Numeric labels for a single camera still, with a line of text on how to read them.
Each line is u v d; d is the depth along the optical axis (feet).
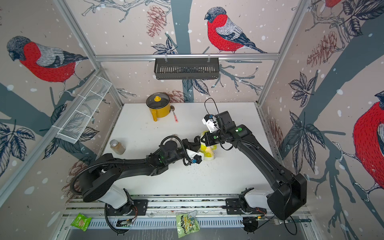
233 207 2.39
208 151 2.48
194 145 2.50
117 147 2.88
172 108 3.85
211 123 2.27
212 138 2.16
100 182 1.42
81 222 2.26
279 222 2.25
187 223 2.26
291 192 1.21
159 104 3.61
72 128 2.65
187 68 3.45
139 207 2.40
